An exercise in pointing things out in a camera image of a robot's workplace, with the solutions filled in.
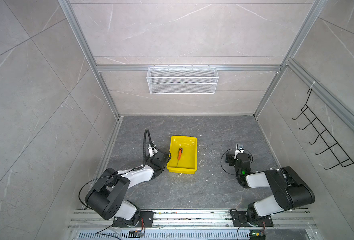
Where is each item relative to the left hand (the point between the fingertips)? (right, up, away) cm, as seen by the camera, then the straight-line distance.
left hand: (158, 149), depth 92 cm
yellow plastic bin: (+17, -3, +7) cm, 18 cm away
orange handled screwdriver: (+14, -4, +4) cm, 15 cm away
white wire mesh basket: (+15, +46, +9) cm, 50 cm away
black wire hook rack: (+81, +1, -32) cm, 87 cm away
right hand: (+50, -1, +3) cm, 50 cm away
